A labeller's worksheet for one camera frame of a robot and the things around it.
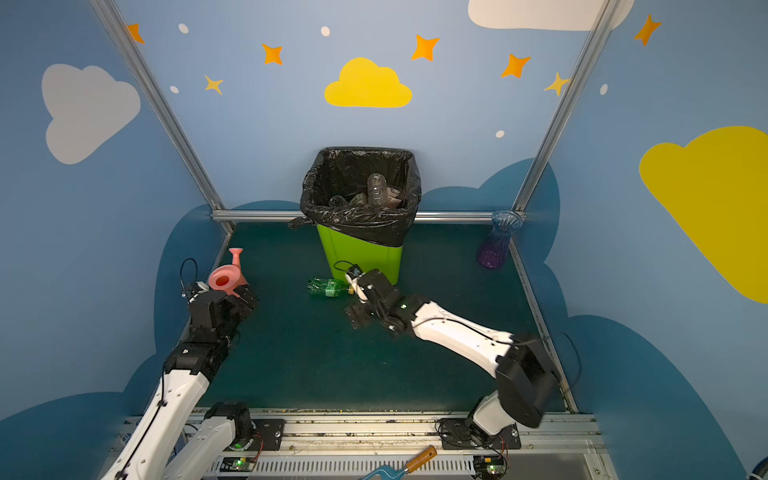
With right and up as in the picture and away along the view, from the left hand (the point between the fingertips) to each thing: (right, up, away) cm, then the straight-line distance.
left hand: (244, 296), depth 79 cm
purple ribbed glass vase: (+80, +12, +36) cm, 89 cm away
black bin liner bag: (+25, +39, +17) cm, 49 cm away
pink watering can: (-12, +4, +13) cm, 18 cm away
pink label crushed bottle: (+41, +30, +19) cm, 54 cm away
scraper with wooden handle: (+39, -41, -9) cm, 57 cm away
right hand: (+31, -1, +3) cm, 31 cm away
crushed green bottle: (+18, 0, +19) cm, 27 cm away
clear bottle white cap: (+35, +32, +14) cm, 50 cm away
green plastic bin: (+26, +12, +7) cm, 30 cm away
